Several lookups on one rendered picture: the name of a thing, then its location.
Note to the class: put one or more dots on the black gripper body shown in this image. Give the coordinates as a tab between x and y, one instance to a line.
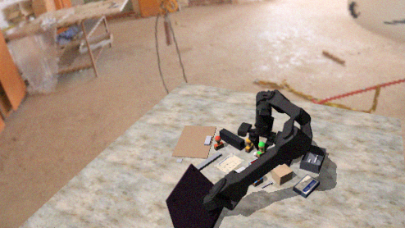
261	130

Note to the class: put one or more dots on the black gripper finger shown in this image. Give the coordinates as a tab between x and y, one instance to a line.
267	143
255	142

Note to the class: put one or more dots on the cream inspection card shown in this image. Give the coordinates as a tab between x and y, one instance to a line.
229	163

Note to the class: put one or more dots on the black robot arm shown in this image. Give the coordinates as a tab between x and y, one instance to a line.
291	144

